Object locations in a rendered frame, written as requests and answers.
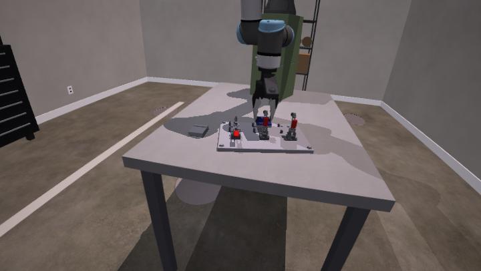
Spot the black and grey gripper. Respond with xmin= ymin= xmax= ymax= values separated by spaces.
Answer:
xmin=252 ymin=67 xmax=279 ymax=122

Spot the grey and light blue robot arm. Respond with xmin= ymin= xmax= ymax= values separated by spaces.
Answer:
xmin=236 ymin=0 xmax=296 ymax=99

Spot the toggle clamp with red handle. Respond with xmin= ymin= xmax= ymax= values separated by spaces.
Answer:
xmin=286 ymin=113 xmax=297 ymax=141
xmin=231 ymin=116 xmax=241 ymax=140

